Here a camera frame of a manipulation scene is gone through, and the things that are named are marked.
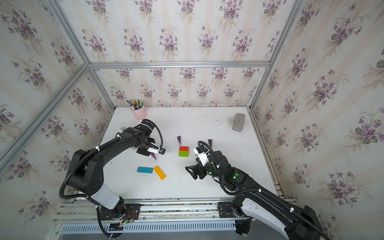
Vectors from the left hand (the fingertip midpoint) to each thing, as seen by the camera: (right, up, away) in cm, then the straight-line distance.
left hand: (149, 146), depth 90 cm
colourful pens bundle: (-15, +27, +15) cm, 34 cm away
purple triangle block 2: (+2, -6, 0) cm, 6 cm away
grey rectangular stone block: (+61, +15, +17) cm, 65 cm away
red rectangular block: (+21, -3, +5) cm, 22 cm away
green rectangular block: (+21, -5, +3) cm, 22 cm away
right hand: (+28, -7, -16) cm, 33 cm away
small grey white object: (-23, +10, +14) cm, 29 cm away
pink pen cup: (-13, +21, +19) cm, 31 cm away
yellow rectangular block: (+8, -15, -4) cm, 18 cm away
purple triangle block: (+18, +3, +8) cm, 20 cm away
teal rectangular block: (-1, -13, -4) cm, 14 cm away
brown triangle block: (+39, +1, +11) cm, 40 cm away
